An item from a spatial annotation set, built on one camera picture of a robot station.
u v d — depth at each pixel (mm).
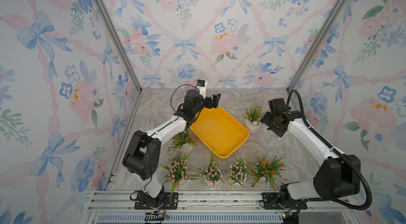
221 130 980
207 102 761
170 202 734
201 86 732
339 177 418
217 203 749
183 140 799
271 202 722
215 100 771
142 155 472
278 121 609
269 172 687
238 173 689
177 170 676
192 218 703
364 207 384
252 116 902
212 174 675
